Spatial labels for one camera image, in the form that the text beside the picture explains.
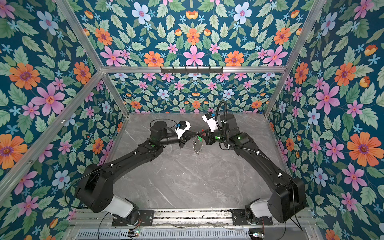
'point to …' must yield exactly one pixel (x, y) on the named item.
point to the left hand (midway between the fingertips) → (196, 132)
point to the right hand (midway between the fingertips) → (203, 130)
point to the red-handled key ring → (200, 139)
